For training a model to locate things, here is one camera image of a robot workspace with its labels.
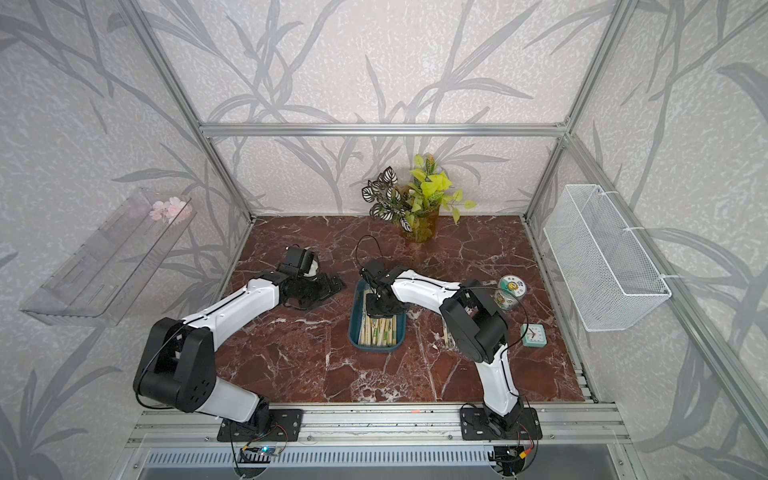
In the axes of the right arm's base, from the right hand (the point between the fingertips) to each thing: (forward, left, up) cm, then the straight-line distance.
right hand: (373, 313), depth 92 cm
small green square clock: (-8, -48, 0) cm, 49 cm away
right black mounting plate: (-30, -28, -1) cm, 41 cm away
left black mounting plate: (-30, +20, -1) cm, 36 cm away
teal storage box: (0, +5, +2) cm, 6 cm away
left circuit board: (-35, +23, -1) cm, 42 cm away
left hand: (+3, +10, +7) cm, 13 cm away
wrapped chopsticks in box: (-6, -2, 0) cm, 6 cm away
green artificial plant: (+33, -17, +21) cm, 42 cm away
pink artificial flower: (+14, +51, +32) cm, 62 cm away
